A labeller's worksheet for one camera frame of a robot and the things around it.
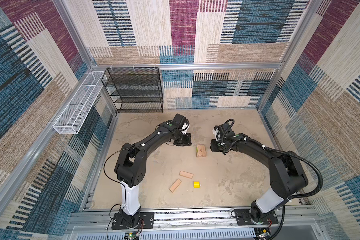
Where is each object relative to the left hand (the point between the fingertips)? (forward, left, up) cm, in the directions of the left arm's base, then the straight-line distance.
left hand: (191, 141), depth 89 cm
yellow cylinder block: (-21, -2, -10) cm, 24 cm away
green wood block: (0, -3, -8) cm, 9 cm away
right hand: (-2, -12, -4) cm, 13 cm away
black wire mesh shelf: (+40, +39, +7) cm, 56 cm away
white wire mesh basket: (-1, +58, +22) cm, 62 cm away
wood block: (-1, -5, -8) cm, 9 cm away
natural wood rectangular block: (-4, -4, -9) cm, 10 cm away
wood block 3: (-21, +10, -10) cm, 26 cm away
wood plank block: (-15, +4, -10) cm, 19 cm away
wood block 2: (-2, -8, -7) cm, 11 cm away
